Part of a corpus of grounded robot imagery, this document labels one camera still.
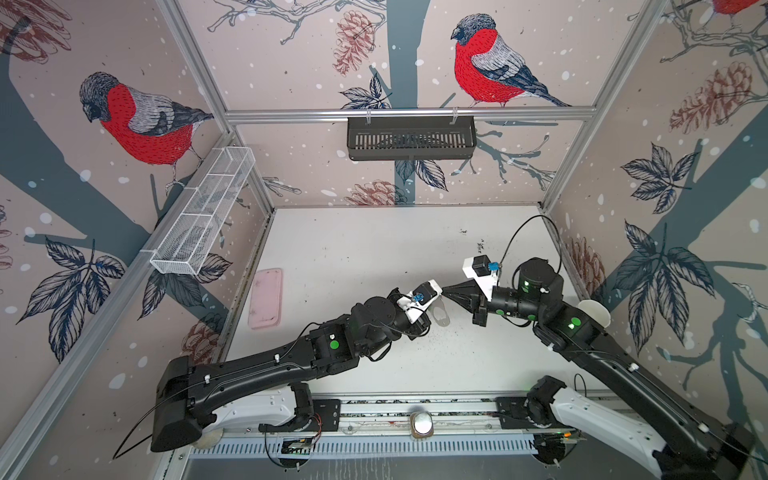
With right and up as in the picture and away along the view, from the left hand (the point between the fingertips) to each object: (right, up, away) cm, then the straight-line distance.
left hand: (434, 296), depth 63 cm
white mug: (+48, -9, +19) cm, 53 cm away
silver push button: (-3, -28, +1) cm, 28 cm away
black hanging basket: (-2, +48, +42) cm, 64 cm away
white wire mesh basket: (-59, +10, +8) cm, 61 cm away
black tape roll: (-51, -34, +5) cm, 61 cm away
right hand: (+2, 0, +2) cm, 3 cm away
